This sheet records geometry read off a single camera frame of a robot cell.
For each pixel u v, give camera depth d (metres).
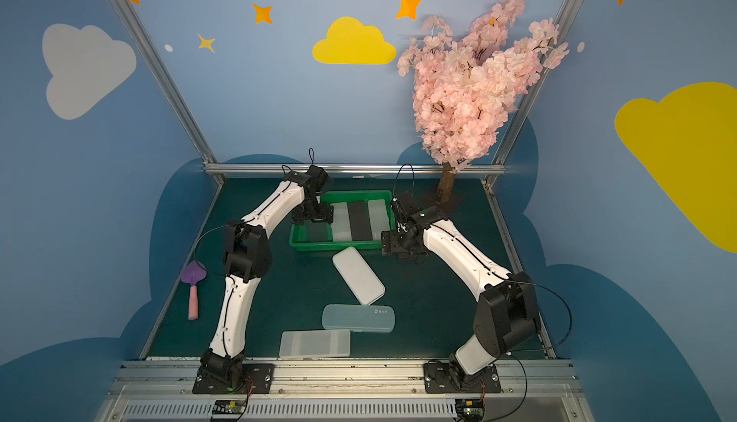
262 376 0.75
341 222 1.10
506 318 0.43
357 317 0.84
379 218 1.08
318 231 1.04
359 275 0.94
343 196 1.18
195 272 0.91
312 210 0.89
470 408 0.73
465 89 0.64
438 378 0.75
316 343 0.79
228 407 0.72
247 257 0.62
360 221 1.09
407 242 0.72
